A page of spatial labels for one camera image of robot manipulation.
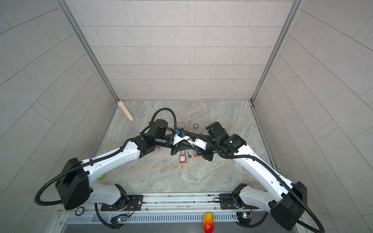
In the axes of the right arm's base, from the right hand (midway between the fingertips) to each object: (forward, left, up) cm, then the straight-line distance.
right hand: (196, 151), depth 72 cm
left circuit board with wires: (-24, +37, -13) cm, 46 cm away
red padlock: (+3, +8, -15) cm, 17 cm away
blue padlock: (-1, 0, +3) cm, 4 cm away
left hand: (0, +1, +4) cm, 4 cm away
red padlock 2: (+5, +1, -15) cm, 16 cm away
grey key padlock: (+5, +4, -16) cm, 17 cm away
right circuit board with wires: (-27, -20, -18) cm, 38 cm away
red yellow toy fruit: (-28, -3, -14) cm, 31 cm away
